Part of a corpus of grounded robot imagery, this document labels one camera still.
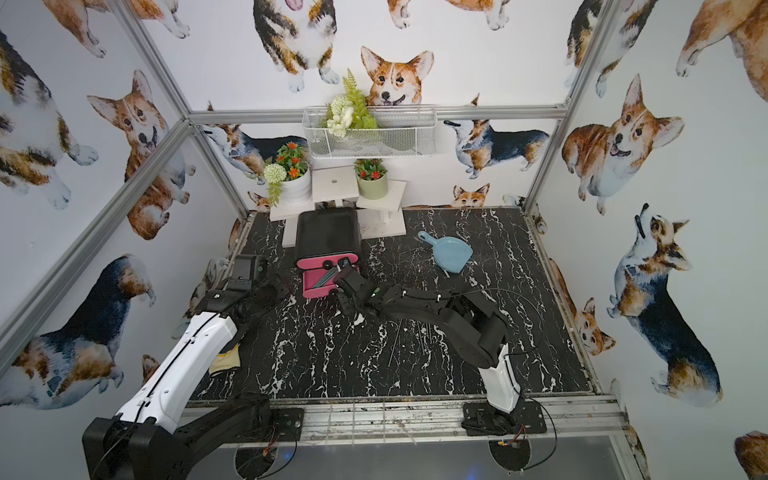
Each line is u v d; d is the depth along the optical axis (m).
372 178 0.97
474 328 0.49
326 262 0.86
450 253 1.07
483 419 0.74
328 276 0.93
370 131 0.84
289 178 0.94
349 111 0.78
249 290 0.60
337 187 0.98
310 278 0.93
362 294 0.69
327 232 1.29
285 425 0.73
